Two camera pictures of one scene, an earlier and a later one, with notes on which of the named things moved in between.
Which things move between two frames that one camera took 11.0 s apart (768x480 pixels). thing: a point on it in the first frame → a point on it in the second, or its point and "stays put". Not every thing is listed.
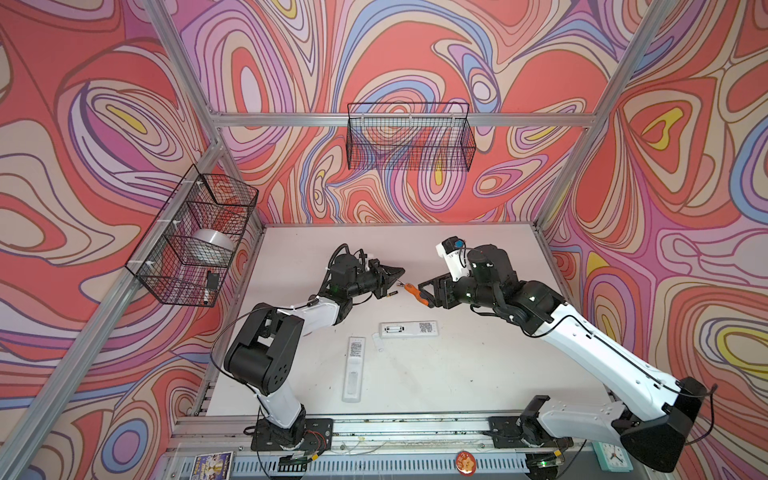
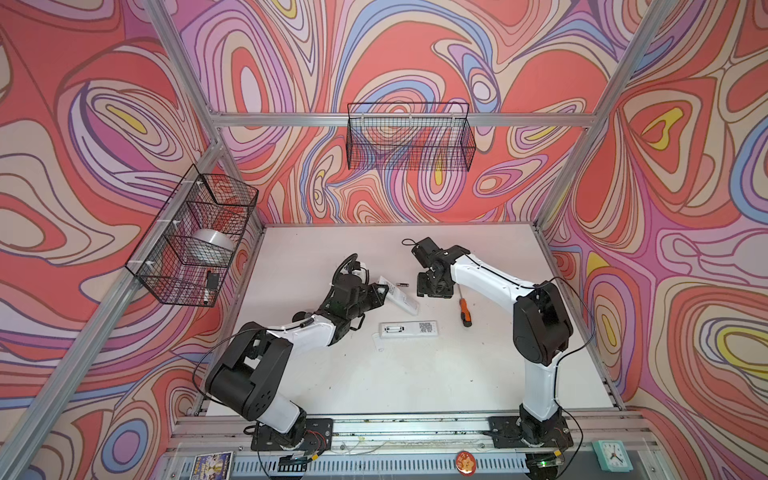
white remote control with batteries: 398,329 stays put
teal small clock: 612,458 stays put
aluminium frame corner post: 655,17 stays put
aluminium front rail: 206,435 stays put
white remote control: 354,369 → 400,299
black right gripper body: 465,289 → 427,284
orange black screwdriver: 418,293 → 464,310
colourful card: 212,466 stays put
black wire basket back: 410,136 stays put
